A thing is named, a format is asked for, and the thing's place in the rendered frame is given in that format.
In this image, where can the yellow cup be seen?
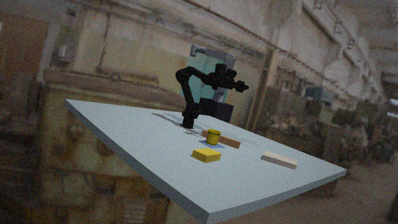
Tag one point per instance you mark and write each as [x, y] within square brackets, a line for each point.
[213, 137]

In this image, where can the yellow rectangular block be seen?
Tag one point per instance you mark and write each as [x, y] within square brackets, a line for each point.
[206, 155]

